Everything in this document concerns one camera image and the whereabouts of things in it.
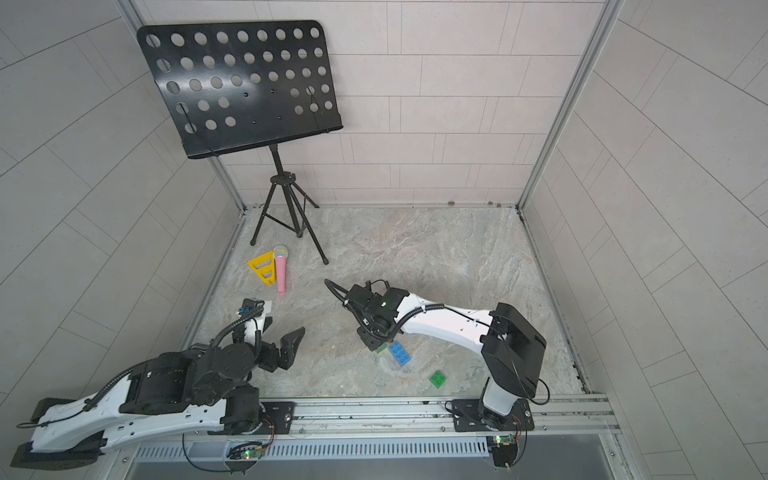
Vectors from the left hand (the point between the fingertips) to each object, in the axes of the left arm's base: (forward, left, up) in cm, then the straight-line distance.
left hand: (298, 330), depth 67 cm
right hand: (+3, -16, -14) cm, 22 cm away
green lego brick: (-2, -19, -4) cm, 19 cm away
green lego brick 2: (-6, -33, -17) cm, 38 cm away
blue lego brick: (+1, -23, -17) cm, 29 cm away
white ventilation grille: (-20, -7, -19) cm, 28 cm away
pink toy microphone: (+32, +17, -15) cm, 39 cm away
